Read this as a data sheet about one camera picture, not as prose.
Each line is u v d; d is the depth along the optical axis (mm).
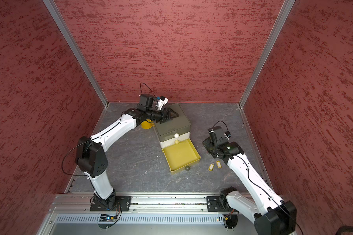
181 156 895
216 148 560
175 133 808
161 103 775
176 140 856
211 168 871
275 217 369
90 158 469
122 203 741
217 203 737
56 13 727
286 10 723
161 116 738
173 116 765
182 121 847
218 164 880
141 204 757
